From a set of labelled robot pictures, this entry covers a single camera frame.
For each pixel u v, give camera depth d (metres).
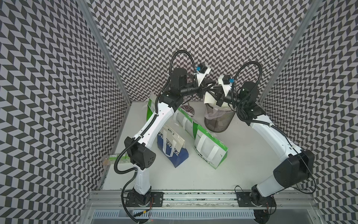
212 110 0.80
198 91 0.61
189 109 1.09
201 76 0.57
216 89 0.64
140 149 0.46
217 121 0.89
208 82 0.59
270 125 0.49
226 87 0.58
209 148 0.75
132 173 0.49
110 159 0.80
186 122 0.79
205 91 0.60
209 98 0.68
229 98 0.61
